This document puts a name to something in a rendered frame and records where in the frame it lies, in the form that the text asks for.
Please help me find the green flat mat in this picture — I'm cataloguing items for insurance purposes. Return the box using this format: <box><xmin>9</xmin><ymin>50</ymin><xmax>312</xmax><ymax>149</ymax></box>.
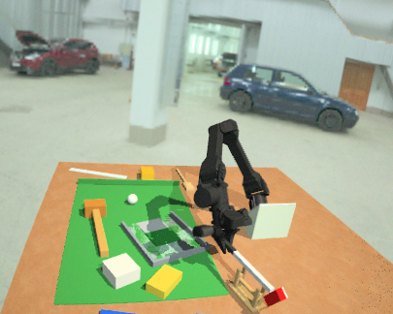
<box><xmin>53</xmin><ymin>183</ymin><xmax>230</xmax><ymax>305</ymax></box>

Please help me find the blue rectangular block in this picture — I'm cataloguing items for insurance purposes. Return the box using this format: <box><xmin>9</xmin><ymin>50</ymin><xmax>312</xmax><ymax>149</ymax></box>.
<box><xmin>100</xmin><ymin>309</ymin><xmax>136</xmax><ymax>314</ymax></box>

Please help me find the white golf ball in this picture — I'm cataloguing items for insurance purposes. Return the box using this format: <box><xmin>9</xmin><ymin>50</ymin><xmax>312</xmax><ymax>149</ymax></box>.
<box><xmin>128</xmin><ymin>194</ymin><xmax>138</xmax><ymax>204</ymax></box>

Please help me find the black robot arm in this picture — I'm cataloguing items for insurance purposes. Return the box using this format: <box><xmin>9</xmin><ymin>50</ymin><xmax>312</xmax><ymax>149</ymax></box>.
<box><xmin>193</xmin><ymin>118</ymin><xmax>269</xmax><ymax>229</ymax></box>

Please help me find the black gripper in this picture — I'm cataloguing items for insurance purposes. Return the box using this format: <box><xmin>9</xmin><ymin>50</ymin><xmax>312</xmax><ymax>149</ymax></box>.
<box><xmin>192</xmin><ymin>202</ymin><xmax>252</xmax><ymax>254</ymax></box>

